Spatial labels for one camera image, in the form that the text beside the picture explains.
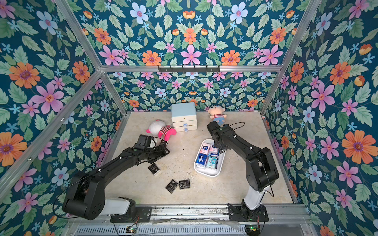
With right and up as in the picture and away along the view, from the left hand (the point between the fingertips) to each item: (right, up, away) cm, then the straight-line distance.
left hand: (168, 152), depth 88 cm
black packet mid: (-8, -10, 0) cm, 13 cm away
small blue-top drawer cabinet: (+9, +23, +10) cm, 26 cm away
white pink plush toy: (-9, +15, +13) cm, 22 cm away
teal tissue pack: (+27, -6, -2) cm, 27 cm away
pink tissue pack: (+23, +2, +4) cm, 23 cm away
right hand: (+35, +5, +2) cm, 35 cm away
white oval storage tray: (+23, -11, -2) cm, 26 cm away
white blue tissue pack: (+29, 0, +3) cm, 29 cm away
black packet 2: (+11, -17, -6) cm, 21 cm away
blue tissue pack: (+20, -4, -2) cm, 21 cm away
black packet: (+4, -17, -7) cm, 19 cm away
